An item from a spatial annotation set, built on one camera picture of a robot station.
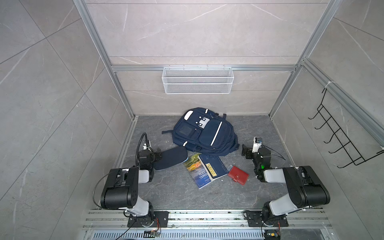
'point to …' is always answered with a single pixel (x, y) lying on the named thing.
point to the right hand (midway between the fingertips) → (252, 144)
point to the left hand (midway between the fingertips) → (151, 147)
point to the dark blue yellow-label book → (214, 166)
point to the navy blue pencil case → (172, 157)
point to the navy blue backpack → (206, 132)
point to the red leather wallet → (238, 175)
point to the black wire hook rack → (342, 138)
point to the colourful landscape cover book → (193, 162)
